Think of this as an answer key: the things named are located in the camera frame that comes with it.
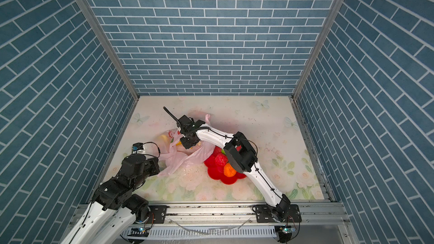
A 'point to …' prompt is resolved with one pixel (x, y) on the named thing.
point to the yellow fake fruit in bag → (164, 137)
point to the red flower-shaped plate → (216, 171)
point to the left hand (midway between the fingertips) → (160, 159)
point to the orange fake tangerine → (229, 170)
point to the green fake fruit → (223, 152)
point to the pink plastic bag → (173, 154)
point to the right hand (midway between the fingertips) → (185, 142)
